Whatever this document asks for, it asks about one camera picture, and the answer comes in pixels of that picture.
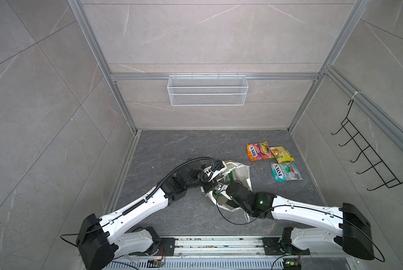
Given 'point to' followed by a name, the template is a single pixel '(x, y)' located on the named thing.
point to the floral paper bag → (236, 172)
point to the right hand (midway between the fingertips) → (228, 186)
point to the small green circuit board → (290, 264)
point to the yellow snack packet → (281, 154)
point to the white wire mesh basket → (203, 90)
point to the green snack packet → (285, 171)
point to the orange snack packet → (257, 151)
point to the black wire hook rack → (388, 176)
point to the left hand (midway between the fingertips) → (221, 170)
